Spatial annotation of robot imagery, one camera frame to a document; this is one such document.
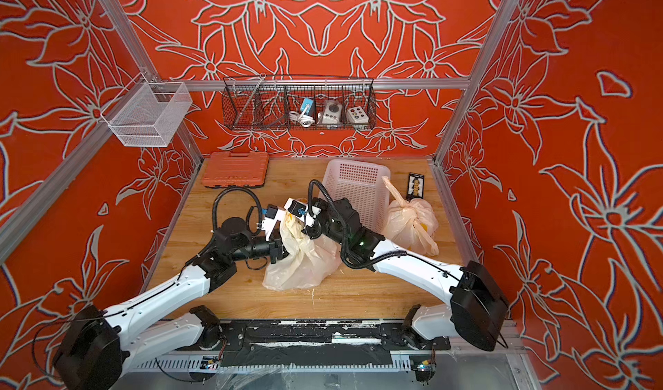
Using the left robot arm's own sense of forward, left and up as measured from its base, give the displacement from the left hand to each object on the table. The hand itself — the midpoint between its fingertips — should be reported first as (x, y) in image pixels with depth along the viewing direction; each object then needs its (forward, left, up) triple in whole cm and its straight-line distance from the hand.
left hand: (303, 241), depth 70 cm
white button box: (+49, -14, +9) cm, 52 cm away
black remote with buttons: (+38, -41, -18) cm, 59 cm away
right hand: (+8, +4, +7) cm, 12 cm away
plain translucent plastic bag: (-6, -2, -1) cm, 6 cm away
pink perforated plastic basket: (+37, -20, -19) cm, 46 cm away
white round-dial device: (+46, -5, +11) cm, 48 cm away
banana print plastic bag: (+10, -32, -4) cm, 34 cm away
